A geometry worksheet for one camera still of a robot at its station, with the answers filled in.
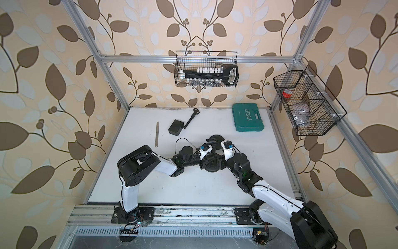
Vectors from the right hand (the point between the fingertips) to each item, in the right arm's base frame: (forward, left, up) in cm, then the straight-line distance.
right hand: (217, 150), depth 83 cm
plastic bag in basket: (+6, -40, +18) cm, 44 cm away
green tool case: (+30, -24, -8) cm, 40 cm away
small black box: (+24, +26, -9) cm, 37 cm away
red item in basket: (+26, -41, +15) cm, 51 cm away
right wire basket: (+20, -47, +20) cm, 54 cm away
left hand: (+2, +3, -5) cm, 6 cm away
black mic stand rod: (-1, +2, +5) cm, 5 cm away
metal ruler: (+21, +40, -12) cm, 46 cm away
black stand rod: (+41, +13, -12) cm, 45 cm away
